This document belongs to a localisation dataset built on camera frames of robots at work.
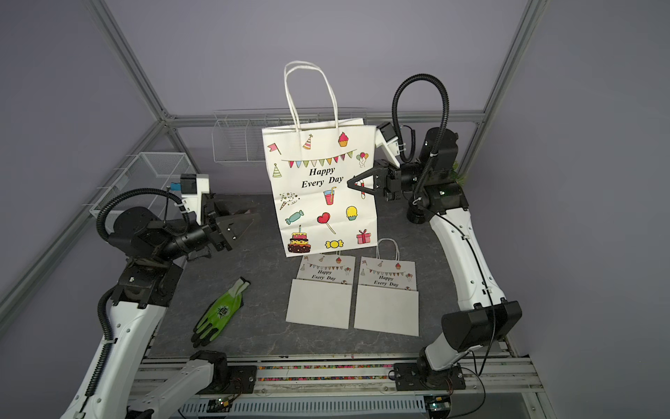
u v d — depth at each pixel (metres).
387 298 0.87
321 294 0.87
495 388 0.74
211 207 0.51
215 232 0.47
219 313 0.85
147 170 0.85
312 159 0.48
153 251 0.44
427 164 0.48
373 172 0.52
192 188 0.46
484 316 0.40
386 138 0.50
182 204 0.47
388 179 0.52
